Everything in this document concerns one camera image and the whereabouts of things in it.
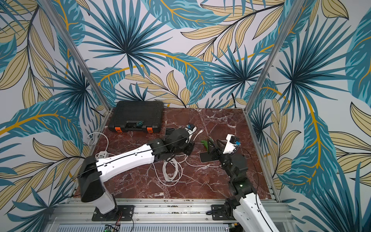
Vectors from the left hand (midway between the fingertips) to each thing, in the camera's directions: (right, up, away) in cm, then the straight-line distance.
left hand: (192, 144), depth 76 cm
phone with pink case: (+9, -11, +17) cm, 22 cm away
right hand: (+6, +1, -5) cm, 8 cm away
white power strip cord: (-64, +4, +27) cm, 69 cm away
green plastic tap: (+10, -3, +24) cm, 26 cm away
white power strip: (-56, -9, +14) cm, 59 cm away
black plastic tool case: (-37, +16, +30) cm, 50 cm away
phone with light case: (-15, +6, +25) cm, 30 cm away
